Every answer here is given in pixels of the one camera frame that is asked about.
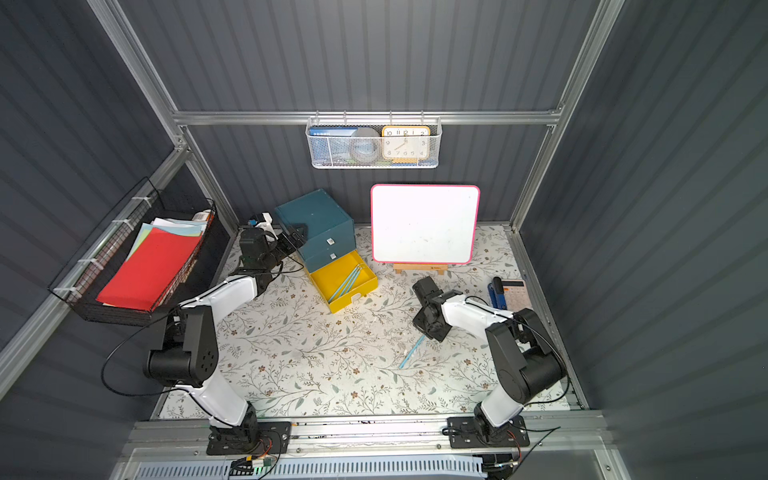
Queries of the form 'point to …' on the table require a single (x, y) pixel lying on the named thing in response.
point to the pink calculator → (516, 294)
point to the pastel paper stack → (190, 227)
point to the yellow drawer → (328, 278)
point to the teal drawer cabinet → (330, 229)
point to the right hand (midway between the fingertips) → (427, 327)
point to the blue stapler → (497, 294)
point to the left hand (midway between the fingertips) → (296, 230)
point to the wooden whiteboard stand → (440, 268)
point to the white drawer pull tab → (330, 241)
